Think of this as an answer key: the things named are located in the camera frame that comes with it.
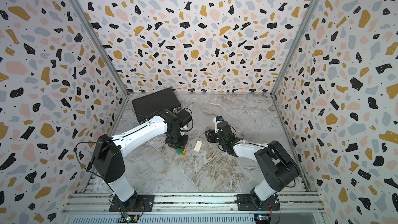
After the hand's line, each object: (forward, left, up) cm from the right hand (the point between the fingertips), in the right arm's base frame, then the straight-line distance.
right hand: (206, 133), depth 91 cm
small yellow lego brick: (-10, +13, -7) cm, 17 cm away
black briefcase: (+23, +42, -3) cm, 48 cm away
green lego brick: (-13, +13, +3) cm, 19 cm away
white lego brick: (-5, +5, -6) cm, 9 cm away
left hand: (-12, +11, +4) cm, 16 cm away
